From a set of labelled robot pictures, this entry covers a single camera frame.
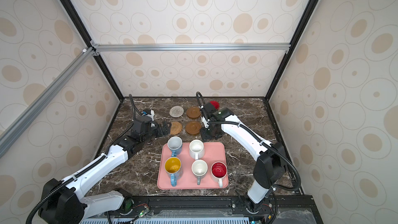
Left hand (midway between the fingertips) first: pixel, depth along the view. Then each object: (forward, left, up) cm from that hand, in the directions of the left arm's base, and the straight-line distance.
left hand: (168, 123), depth 80 cm
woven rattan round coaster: (+9, 0, -19) cm, 21 cm away
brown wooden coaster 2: (+10, -11, -21) cm, 26 cm away
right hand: (-5, -20, -6) cm, 22 cm away
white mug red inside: (-19, -27, -19) cm, 37 cm away
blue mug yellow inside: (-17, -2, -17) cm, 25 cm away
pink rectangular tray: (-18, -7, -21) cm, 29 cm away
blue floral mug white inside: (-4, -1, -16) cm, 16 cm away
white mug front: (-17, -16, -19) cm, 31 cm away
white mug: (-6, -14, -18) cm, 24 cm away
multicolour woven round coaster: (+25, +2, -22) cm, 33 cm away
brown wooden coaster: (+23, -11, -20) cm, 33 cm away
